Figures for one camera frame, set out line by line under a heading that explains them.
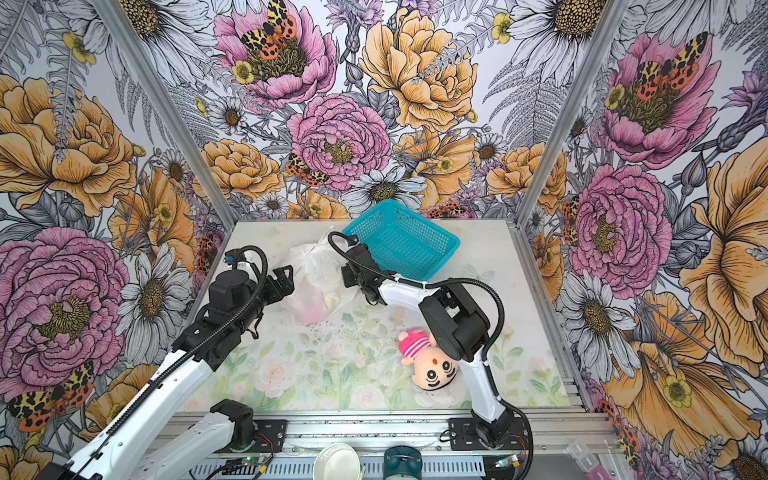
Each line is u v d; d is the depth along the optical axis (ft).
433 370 2.53
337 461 2.34
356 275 2.51
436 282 1.85
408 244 3.79
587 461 2.29
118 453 1.31
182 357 1.57
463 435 2.43
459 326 1.77
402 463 2.10
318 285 3.05
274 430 2.46
